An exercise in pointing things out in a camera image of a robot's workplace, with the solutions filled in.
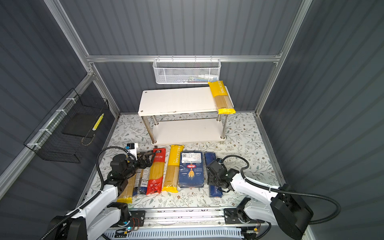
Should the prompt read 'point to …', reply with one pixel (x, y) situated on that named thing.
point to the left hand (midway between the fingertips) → (149, 153)
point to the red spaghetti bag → (156, 176)
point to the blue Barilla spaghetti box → (214, 191)
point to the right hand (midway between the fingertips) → (213, 180)
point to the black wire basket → (58, 138)
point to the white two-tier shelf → (182, 116)
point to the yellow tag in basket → (94, 127)
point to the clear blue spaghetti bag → (141, 178)
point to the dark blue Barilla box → (191, 171)
